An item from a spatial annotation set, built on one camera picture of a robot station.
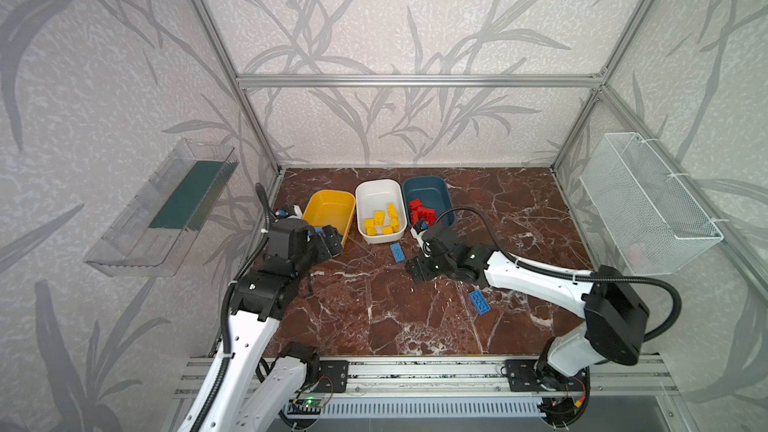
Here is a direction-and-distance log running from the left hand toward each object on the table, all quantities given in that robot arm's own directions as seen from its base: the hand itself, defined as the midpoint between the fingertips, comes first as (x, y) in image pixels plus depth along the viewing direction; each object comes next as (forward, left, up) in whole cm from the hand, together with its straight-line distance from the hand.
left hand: (328, 228), depth 72 cm
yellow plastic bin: (+25, +9, -26) cm, 37 cm away
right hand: (+1, -22, -14) cm, 26 cm away
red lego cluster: (+22, -24, -23) cm, 40 cm away
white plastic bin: (+29, -8, -24) cm, 38 cm away
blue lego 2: (-10, -41, -23) cm, 48 cm away
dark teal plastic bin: (+31, -30, -25) cm, 50 cm away
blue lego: (+7, -17, -25) cm, 31 cm away
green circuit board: (-34, +4, -25) cm, 42 cm away
